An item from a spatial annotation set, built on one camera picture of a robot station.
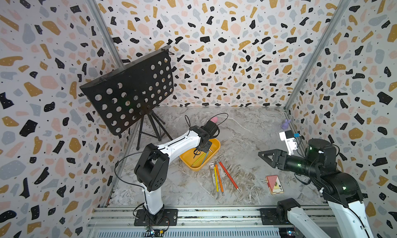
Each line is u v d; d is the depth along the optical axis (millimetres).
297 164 501
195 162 920
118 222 734
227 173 885
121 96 595
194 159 861
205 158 929
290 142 549
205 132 654
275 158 523
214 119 1099
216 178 861
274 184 832
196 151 759
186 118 1200
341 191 392
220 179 869
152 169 471
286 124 1065
